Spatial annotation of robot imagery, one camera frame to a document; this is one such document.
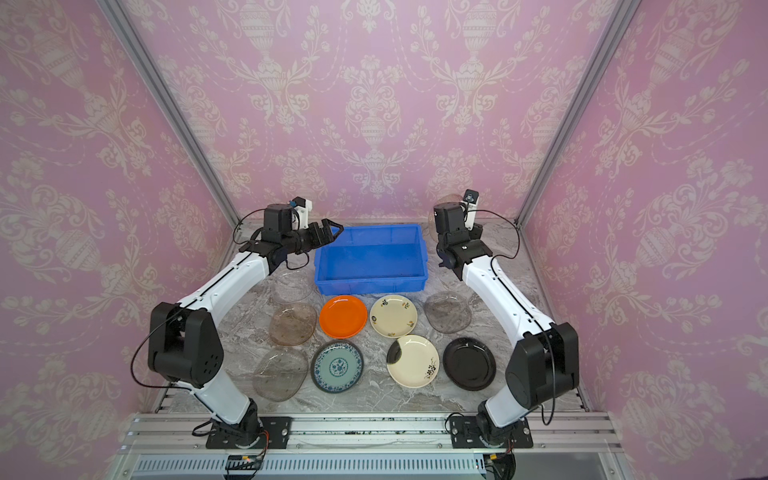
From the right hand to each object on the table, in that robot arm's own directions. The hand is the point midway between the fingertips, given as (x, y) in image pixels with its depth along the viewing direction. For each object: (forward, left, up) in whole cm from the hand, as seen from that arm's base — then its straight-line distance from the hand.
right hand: (467, 222), depth 82 cm
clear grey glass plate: (-30, +54, -27) cm, 67 cm away
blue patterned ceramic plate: (-28, +38, -28) cm, 55 cm away
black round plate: (-30, +1, -26) cm, 40 cm away
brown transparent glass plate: (-14, +54, -28) cm, 62 cm away
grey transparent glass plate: (-12, +4, -29) cm, 31 cm away
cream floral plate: (-14, +21, -27) cm, 37 cm away
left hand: (+2, +37, -4) cm, 37 cm away
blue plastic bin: (+10, +28, -27) cm, 40 cm away
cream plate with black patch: (-28, +16, -27) cm, 42 cm away
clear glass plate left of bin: (0, +55, -27) cm, 62 cm away
